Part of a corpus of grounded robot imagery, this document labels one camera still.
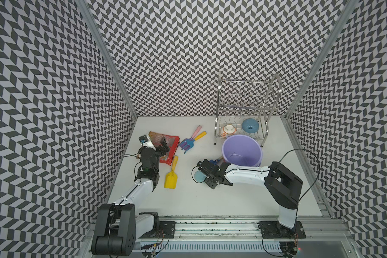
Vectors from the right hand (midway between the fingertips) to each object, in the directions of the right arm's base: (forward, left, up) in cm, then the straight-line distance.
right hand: (213, 179), depth 89 cm
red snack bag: (+22, +25, +4) cm, 34 cm away
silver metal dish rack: (+26, -16, +30) cm, 43 cm away
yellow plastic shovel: (-1, +23, +3) cm, 24 cm away
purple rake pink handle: (+32, +9, +5) cm, 34 cm away
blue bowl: (+33, -26, +8) cm, 43 cm away
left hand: (+15, +31, +17) cm, 38 cm away
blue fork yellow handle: (+23, +16, +2) cm, 28 cm away
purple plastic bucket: (+13, -17, +10) cm, 23 cm away
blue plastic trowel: (0, +7, +2) cm, 8 cm away
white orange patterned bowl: (+28, -10, +9) cm, 31 cm away
